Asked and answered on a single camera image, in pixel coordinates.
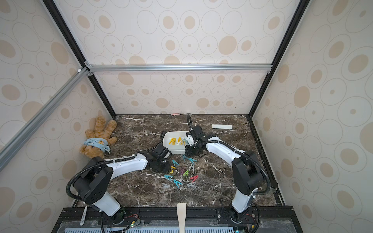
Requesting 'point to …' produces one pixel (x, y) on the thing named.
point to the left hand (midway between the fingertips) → (173, 170)
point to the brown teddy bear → (98, 140)
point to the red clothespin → (194, 178)
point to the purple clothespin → (181, 172)
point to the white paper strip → (223, 126)
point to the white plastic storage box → (176, 141)
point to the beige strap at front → (181, 214)
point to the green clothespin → (186, 173)
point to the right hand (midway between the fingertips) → (192, 152)
